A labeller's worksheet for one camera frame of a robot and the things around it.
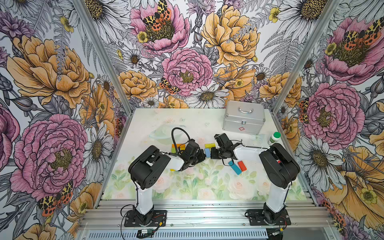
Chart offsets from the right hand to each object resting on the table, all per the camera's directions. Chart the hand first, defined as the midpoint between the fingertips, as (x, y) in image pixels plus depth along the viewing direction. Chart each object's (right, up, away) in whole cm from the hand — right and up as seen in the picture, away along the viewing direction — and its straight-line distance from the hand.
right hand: (211, 157), depth 96 cm
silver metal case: (+22, +26, +3) cm, 34 cm away
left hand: (-3, -1, 0) cm, 3 cm away
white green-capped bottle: (+40, +12, 0) cm, 42 cm away
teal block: (+15, -6, -4) cm, 17 cm away
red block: (+18, -4, -4) cm, 19 cm away
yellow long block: (-20, +1, -28) cm, 34 cm away
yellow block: (-1, +7, +5) cm, 9 cm away
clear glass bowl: (-33, +14, +13) cm, 38 cm away
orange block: (-17, +8, -6) cm, 20 cm away
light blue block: (-2, +3, -1) cm, 4 cm away
